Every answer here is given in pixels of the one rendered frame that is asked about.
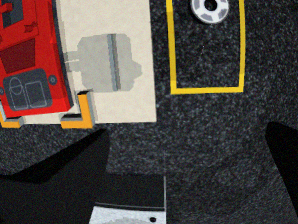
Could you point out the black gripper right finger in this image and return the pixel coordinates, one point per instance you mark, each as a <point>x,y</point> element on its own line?
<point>283,144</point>

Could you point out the black and grey wheel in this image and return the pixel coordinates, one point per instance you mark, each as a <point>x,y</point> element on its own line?
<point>199,13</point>

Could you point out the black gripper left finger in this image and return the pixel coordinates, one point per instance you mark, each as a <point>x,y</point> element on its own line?
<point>61,189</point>

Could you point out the yellow rectangular outline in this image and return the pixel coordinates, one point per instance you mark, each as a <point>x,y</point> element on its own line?
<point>172,56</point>

